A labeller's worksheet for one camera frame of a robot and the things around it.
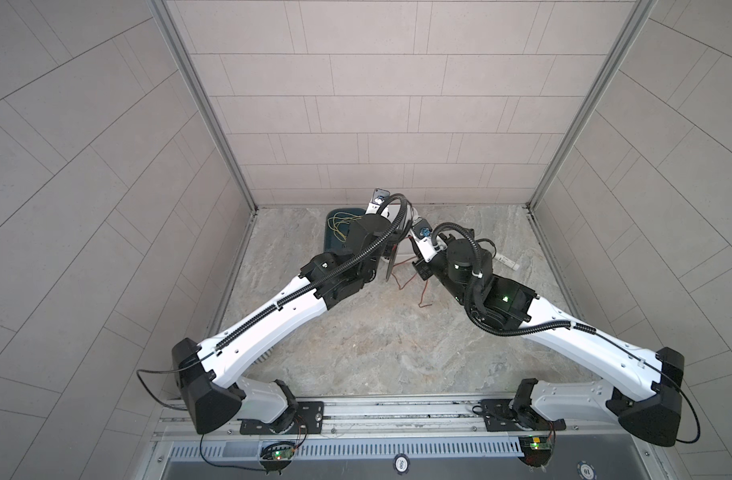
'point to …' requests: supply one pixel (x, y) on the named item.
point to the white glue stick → (506, 261)
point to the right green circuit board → (536, 450)
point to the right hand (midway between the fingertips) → (412, 233)
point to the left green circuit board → (277, 453)
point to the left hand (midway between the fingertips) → (387, 215)
